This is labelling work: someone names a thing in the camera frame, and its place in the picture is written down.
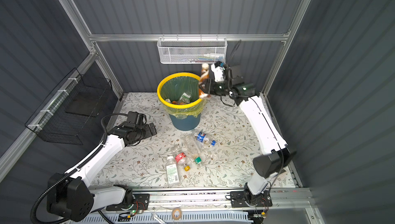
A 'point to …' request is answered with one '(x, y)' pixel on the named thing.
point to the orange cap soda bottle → (175, 102)
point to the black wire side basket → (67, 114)
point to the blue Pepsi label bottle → (204, 138)
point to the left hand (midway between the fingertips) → (148, 131)
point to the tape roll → (173, 215)
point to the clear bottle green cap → (192, 146)
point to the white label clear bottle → (172, 172)
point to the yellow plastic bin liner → (178, 94)
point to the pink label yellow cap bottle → (180, 155)
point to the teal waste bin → (188, 123)
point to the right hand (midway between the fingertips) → (203, 86)
